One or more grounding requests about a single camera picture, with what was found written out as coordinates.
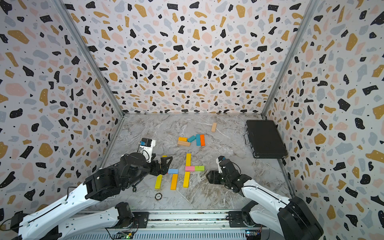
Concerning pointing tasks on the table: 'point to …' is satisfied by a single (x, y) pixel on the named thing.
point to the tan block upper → (214, 127)
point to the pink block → (189, 168)
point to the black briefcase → (265, 139)
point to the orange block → (202, 140)
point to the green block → (199, 168)
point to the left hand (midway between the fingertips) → (165, 157)
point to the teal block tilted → (191, 138)
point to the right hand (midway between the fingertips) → (210, 177)
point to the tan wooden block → (184, 143)
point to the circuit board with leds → (126, 235)
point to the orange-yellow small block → (182, 139)
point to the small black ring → (158, 196)
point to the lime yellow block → (158, 181)
